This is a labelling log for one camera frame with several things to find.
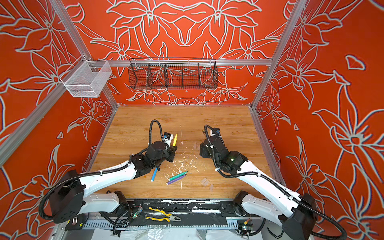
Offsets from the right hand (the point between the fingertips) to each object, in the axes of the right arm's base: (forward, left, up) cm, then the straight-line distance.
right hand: (202, 145), depth 76 cm
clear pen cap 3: (-16, -5, -18) cm, 25 cm away
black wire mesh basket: (+51, +23, +11) cm, 57 cm away
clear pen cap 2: (-13, -3, -18) cm, 23 cm away
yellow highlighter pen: (+4, +14, 0) cm, 15 cm away
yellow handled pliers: (-30, +17, -16) cm, 38 cm away
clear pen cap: (-12, -1, -17) cm, 21 cm away
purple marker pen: (-12, +15, -17) cm, 25 cm away
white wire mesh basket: (+41, +71, +15) cm, 84 cm away
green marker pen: (-10, +14, -17) cm, 24 cm away
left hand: (+3, +14, -4) cm, 15 cm away
